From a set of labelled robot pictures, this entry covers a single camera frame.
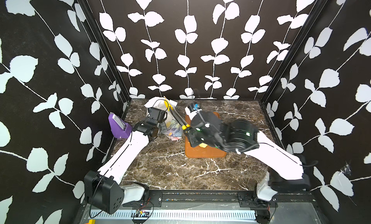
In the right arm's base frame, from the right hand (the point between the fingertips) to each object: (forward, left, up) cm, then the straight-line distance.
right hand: (184, 129), depth 57 cm
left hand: (+16, +15, -19) cm, 29 cm away
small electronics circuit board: (-25, +22, -39) cm, 51 cm away
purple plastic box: (+18, +43, -27) cm, 54 cm away
